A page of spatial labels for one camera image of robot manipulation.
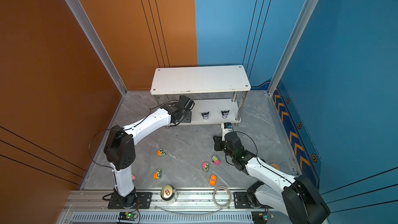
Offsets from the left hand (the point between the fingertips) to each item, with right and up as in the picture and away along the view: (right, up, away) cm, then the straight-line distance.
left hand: (186, 115), depth 91 cm
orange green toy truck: (-13, -30, -12) cm, 35 cm away
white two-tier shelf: (+18, +12, -18) cm, 28 cm away
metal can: (-6, -32, -25) cm, 41 cm away
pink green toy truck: (+17, -24, -8) cm, 30 cm away
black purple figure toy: (+23, +1, +2) cm, 23 cm away
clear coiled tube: (+23, -38, -18) cm, 48 cm away
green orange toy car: (-14, -21, -4) cm, 26 cm away
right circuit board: (+37, -45, -21) cm, 62 cm away
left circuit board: (-25, -45, -20) cm, 55 cm away
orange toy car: (+15, -32, -14) cm, 38 cm away
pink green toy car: (+12, -27, -9) cm, 31 cm away
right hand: (+15, -12, -7) cm, 20 cm away
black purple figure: (+11, 0, +2) cm, 11 cm away
